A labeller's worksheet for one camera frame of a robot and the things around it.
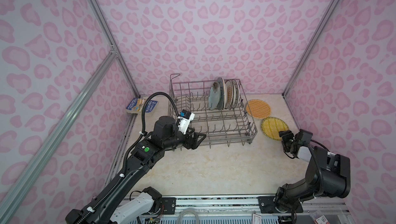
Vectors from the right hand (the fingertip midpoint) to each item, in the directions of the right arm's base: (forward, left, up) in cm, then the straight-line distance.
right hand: (282, 133), depth 93 cm
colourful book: (+22, +96, -1) cm, 99 cm away
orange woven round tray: (+22, +8, -4) cm, 24 cm away
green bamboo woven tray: (+8, +2, -5) cm, 10 cm away
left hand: (-14, +48, +24) cm, 55 cm away
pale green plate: (+25, +41, +6) cm, 48 cm away
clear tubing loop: (-39, +54, -5) cm, 67 cm away
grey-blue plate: (+19, +36, +12) cm, 42 cm away
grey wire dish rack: (+4, +34, -1) cm, 34 cm away
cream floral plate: (+18, +29, +16) cm, 38 cm away
